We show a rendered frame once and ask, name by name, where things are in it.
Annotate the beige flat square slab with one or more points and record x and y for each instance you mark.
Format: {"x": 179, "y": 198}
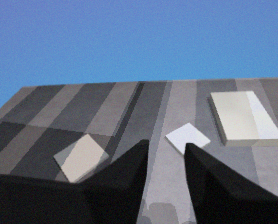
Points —
{"x": 80, "y": 158}

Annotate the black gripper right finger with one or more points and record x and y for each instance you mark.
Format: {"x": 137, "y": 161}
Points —
{"x": 221, "y": 195}

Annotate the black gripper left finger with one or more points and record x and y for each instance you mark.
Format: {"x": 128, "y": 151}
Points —
{"x": 111, "y": 196}

